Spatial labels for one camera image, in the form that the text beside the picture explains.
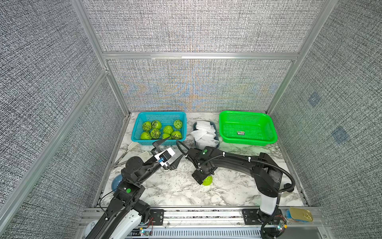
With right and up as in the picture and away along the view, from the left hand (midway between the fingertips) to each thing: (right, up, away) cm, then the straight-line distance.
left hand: (176, 143), depth 64 cm
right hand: (+13, -18, +19) cm, 30 cm away
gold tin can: (+58, -35, +7) cm, 68 cm away
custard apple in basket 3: (-18, +2, +36) cm, 40 cm away
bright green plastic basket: (+48, +6, +46) cm, 66 cm away
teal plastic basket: (-11, +13, +46) cm, 49 cm away
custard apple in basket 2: (-3, +9, +41) cm, 42 cm away
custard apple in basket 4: (-24, +1, +33) cm, 41 cm away
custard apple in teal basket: (-24, +8, +39) cm, 47 cm away
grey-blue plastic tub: (+24, 0, +36) cm, 43 cm away
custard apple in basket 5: (-3, +2, +33) cm, 34 cm away
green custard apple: (+15, -22, +16) cm, 31 cm away
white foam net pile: (+15, +2, +33) cm, 37 cm away
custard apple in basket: (-18, +9, +39) cm, 44 cm away
